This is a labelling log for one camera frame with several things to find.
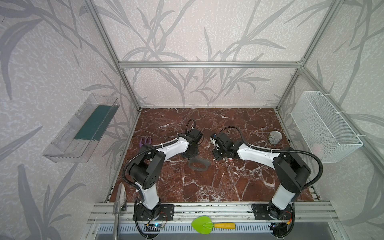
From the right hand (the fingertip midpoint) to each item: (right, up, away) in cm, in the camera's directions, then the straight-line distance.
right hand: (216, 147), depth 93 cm
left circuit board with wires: (-30, -33, -22) cm, 50 cm away
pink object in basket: (+49, +2, -20) cm, 52 cm away
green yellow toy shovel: (-8, -32, -24) cm, 41 cm away
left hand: (-13, -2, 0) cm, 13 cm away
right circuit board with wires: (+30, -37, -19) cm, 52 cm away
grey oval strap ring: (-10, -8, +1) cm, 13 cm away
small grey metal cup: (+39, +6, +4) cm, 40 cm away
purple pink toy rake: (-49, +1, +6) cm, 50 cm away
